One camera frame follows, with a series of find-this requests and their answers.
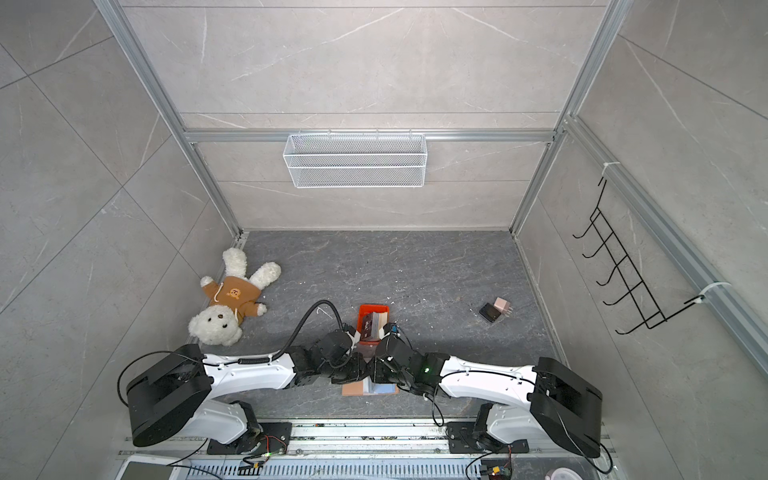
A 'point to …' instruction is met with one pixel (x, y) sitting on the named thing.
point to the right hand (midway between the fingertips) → (367, 367)
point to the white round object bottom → (563, 473)
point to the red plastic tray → (364, 322)
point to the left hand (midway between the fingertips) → (375, 367)
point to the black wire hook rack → (647, 307)
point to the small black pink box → (492, 312)
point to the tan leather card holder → (368, 388)
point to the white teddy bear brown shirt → (235, 297)
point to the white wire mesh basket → (355, 161)
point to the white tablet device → (146, 467)
